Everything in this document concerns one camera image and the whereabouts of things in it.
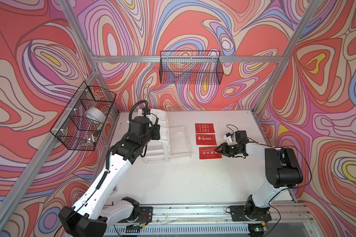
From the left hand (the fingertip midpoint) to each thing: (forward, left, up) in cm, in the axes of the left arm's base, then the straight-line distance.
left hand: (158, 125), depth 73 cm
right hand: (0, -36, -28) cm, 46 cm away
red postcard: (+11, -29, -29) cm, 43 cm away
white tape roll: (+5, +32, +3) cm, 33 cm away
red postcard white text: (+21, -29, -28) cm, 45 cm away
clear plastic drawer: (+6, -10, -29) cm, 31 cm away
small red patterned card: (-22, +26, -29) cm, 44 cm away
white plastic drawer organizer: (-5, +2, -16) cm, 17 cm away
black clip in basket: (-1, +32, -4) cm, 32 cm away
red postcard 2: (+1, -30, -28) cm, 41 cm away
